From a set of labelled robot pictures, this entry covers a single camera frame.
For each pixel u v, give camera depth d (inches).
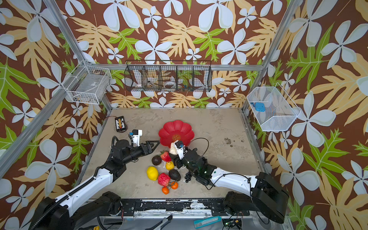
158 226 27.1
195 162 22.6
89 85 34.0
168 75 38.4
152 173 32.3
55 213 15.5
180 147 26.0
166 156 34.9
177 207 29.5
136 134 28.3
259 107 33.7
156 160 33.9
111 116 46.2
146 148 27.7
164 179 30.8
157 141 29.0
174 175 31.6
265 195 16.4
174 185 31.3
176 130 42.2
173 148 29.4
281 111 30.3
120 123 42.5
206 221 27.7
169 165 33.6
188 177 32.8
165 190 30.7
